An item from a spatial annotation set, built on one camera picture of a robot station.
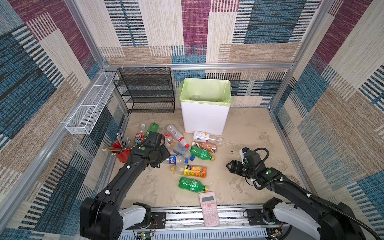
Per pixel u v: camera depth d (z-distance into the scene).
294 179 0.85
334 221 0.40
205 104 0.82
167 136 0.99
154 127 1.05
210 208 0.76
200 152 0.95
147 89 1.09
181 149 0.92
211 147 0.94
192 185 0.79
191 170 0.83
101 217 0.39
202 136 0.97
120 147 0.88
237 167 0.74
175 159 0.89
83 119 0.71
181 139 0.99
